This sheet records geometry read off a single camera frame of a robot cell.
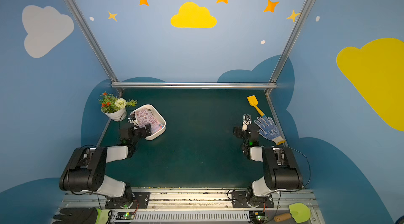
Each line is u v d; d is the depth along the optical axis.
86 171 0.45
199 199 0.76
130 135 0.75
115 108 0.96
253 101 1.15
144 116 1.01
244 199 0.75
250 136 0.72
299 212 0.72
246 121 0.82
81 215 0.69
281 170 0.46
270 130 1.01
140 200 0.75
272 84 1.17
